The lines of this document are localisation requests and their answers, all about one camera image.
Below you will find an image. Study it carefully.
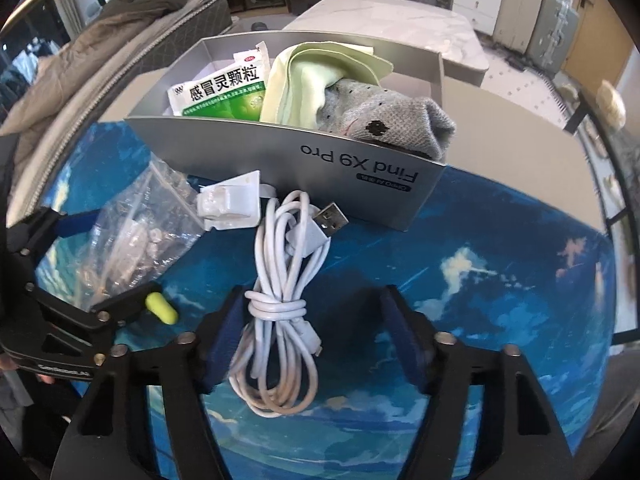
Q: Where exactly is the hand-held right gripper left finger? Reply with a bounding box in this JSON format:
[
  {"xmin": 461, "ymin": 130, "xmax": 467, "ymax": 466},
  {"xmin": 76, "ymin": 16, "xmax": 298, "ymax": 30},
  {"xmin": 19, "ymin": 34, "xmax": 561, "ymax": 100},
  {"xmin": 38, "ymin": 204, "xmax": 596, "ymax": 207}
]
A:
[{"xmin": 50, "ymin": 285, "xmax": 247, "ymax": 480}]

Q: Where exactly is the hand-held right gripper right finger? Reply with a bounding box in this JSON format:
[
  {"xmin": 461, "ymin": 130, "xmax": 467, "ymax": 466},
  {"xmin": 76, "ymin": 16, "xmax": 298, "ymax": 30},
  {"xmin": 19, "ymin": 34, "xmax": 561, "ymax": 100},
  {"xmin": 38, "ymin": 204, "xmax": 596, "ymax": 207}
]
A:
[{"xmin": 377, "ymin": 285, "xmax": 576, "ymax": 480}]

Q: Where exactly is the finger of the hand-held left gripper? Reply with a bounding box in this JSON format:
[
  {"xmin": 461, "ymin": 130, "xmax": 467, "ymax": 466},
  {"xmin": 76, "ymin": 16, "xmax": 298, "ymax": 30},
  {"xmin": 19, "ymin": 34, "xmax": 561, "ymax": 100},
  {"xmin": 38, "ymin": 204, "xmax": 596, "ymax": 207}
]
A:
[
  {"xmin": 7, "ymin": 207, "xmax": 102, "ymax": 257},
  {"xmin": 25, "ymin": 282, "xmax": 163, "ymax": 357}
]

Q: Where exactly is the yellow foam earplug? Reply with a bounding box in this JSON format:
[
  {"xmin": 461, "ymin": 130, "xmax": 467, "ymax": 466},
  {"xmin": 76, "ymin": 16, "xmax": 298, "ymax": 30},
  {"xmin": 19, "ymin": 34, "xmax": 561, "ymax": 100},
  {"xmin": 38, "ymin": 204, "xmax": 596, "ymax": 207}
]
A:
[{"xmin": 145, "ymin": 294, "xmax": 180, "ymax": 327}]

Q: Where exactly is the clear plastic bag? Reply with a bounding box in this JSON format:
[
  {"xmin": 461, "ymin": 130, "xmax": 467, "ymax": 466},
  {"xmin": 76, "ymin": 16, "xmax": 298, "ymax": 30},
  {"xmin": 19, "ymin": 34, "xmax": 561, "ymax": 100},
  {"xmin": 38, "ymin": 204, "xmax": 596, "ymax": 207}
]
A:
[{"xmin": 35, "ymin": 157, "xmax": 207, "ymax": 311}]

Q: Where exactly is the white usb cable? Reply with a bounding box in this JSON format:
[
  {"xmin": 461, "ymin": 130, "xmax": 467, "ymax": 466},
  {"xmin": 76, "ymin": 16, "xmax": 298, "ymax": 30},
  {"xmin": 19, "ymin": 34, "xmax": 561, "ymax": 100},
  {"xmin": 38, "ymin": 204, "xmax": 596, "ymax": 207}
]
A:
[{"xmin": 227, "ymin": 190, "xmax": 350, "ymax": 417}]

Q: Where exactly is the white plastic hook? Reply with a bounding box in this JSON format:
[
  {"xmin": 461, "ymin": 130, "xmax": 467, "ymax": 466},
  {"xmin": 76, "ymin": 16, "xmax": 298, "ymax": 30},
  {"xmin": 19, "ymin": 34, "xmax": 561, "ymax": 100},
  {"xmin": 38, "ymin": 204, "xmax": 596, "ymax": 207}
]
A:
[{"xmin": 196, "ymin": 170, "xmax": 277, "ymax": 232}]

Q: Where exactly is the green white medicine packet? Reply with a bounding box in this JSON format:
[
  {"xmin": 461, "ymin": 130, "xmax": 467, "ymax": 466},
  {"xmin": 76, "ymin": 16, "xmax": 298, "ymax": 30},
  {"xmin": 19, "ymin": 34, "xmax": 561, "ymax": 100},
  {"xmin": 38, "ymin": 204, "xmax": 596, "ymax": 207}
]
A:
[{"xmin": 167, "ymin": 42, "xmax": 271, "ymax": 123}]

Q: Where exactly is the grey cardboard box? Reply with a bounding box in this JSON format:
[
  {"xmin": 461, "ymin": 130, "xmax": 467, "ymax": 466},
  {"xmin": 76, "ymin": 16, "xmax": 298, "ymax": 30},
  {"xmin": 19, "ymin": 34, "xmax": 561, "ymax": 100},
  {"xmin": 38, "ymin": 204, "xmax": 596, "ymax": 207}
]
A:
[{"xmin": 125, "ymin": 30, "xmax": 447, "ymax": 232}]

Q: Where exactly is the grey dotted sock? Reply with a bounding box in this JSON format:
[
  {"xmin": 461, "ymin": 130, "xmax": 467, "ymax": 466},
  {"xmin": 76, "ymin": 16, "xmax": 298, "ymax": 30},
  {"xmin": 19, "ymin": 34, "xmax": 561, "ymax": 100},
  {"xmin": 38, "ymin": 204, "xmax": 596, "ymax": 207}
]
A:
[{"xmin": 315, "ymin": 77, "xmax": 457, "ymax": 163}]

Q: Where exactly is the light green cloth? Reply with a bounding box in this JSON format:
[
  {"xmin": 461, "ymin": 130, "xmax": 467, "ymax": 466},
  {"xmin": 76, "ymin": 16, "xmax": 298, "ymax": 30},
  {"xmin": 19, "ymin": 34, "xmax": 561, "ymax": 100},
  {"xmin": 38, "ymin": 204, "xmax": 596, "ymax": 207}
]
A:
[{"xmin": 260, "ymin": 41, "xmax": 394, "ymax": 128}]

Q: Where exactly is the blue sky printed desk mat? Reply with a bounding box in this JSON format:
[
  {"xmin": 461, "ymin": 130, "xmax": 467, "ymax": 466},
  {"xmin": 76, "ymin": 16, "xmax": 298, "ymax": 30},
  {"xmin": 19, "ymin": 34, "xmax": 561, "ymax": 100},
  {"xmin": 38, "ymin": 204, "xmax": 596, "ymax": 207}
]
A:
[{"xmin": 30, "ymin": 120, "xmax": 632, "ymax": 480}]

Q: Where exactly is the tan duvet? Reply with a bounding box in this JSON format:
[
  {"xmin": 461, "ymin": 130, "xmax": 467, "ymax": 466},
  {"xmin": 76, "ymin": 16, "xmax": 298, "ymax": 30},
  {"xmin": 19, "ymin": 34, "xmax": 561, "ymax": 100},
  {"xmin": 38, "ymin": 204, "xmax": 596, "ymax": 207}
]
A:
[{"xmin": 0, "ymin": 7, "xmax": 177, "ymax": 138}]

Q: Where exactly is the person's beige trouser leg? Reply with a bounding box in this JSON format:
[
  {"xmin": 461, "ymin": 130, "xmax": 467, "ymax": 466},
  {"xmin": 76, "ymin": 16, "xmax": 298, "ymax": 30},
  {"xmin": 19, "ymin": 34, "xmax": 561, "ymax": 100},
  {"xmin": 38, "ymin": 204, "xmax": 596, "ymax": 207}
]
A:
[{"xmin": 582, "ymin": 345, "xmax": 640, "ymax": 443}]

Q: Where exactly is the dark olive blanket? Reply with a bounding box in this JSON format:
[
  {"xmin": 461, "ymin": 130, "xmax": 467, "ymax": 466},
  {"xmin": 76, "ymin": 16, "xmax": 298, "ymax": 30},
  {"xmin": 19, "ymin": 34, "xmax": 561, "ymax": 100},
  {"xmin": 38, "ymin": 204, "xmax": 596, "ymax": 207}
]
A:
[{"xmin": 87, "ymin": 0, "xmax": 192, "ymax": 28}]

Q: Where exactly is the grey quilted mattress bed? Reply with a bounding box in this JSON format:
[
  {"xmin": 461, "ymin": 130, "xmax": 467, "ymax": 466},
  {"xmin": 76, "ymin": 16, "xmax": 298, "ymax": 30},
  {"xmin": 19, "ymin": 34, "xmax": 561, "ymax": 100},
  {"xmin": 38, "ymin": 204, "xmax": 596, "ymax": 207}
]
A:
[{"xmin": 75, "ymin": 0, "xmax": 234, "ymax": 126}]

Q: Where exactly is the dark glass side table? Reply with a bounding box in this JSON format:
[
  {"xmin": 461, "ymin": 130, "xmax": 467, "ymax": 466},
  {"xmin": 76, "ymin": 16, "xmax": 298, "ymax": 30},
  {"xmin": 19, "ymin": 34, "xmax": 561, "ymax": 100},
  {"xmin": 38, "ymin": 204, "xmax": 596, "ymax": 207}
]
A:
[{"xmin": 567, "ymin": 80, "xmax": 640, "ymax": 347}]

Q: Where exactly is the white crumpled bag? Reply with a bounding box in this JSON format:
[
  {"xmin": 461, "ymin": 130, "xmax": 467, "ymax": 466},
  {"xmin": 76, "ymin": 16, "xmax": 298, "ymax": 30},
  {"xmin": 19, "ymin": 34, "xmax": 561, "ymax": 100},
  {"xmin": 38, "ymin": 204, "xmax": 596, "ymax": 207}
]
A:
[{"xmin": 596, "ymin": 81, "xmax": 629, "ymax": 129}]

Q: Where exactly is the white marble coffee table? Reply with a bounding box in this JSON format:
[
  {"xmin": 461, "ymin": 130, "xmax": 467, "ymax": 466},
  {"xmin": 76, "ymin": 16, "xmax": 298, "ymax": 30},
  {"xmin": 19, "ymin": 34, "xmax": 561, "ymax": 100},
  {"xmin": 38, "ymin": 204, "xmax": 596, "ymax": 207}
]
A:
[{"xmin": 282, "ymin": 0, "xmax": 492, "ymax": 87}]

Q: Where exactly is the silver suitcase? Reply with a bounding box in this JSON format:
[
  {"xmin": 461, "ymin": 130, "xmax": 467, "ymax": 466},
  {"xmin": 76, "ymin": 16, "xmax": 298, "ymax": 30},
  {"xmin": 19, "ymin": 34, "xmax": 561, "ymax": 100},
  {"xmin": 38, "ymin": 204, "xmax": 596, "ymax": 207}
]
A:
[{"xmin": 527, "ymin": 0, "xmax": 582, "ymax": 74}]

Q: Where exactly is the beige suitcase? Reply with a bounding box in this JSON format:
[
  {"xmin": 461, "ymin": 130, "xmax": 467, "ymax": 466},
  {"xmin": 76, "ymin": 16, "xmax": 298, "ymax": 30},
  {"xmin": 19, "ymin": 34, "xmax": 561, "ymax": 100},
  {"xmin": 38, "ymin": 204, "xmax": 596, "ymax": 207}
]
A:
[{"xmin": 492, "ymin": 0, "xmax": 547, "ymax": 54}]

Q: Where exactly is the tan wooden door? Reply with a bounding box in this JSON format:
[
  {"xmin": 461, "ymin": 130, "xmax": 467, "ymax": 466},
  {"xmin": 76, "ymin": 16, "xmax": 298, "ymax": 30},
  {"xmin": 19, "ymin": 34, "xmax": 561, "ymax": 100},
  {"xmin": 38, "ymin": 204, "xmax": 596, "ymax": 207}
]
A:
[{"xmin": 560, "ymin": 0, "xmax": 603, "ymax": 77}]

